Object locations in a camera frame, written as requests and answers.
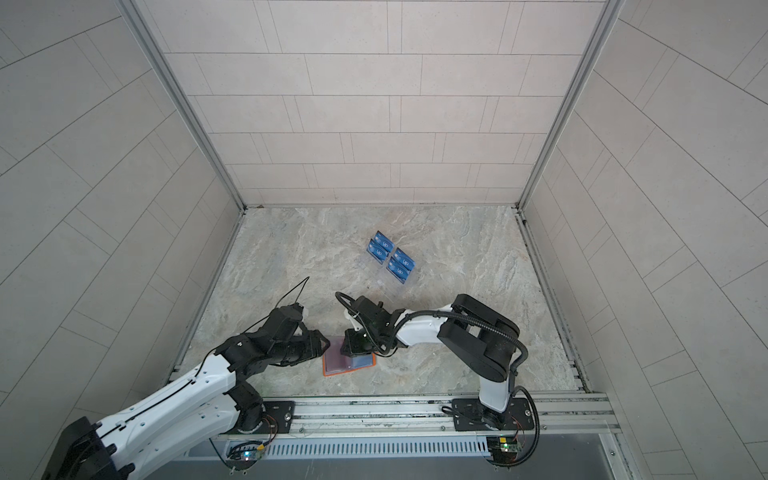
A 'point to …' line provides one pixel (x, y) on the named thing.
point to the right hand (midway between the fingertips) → (341, 358)
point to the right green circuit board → (502, 449)
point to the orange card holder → (358, 362)
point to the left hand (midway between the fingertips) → (333, 346)
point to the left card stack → (380, 247)
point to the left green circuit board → (244, 456)
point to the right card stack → (400, 265)
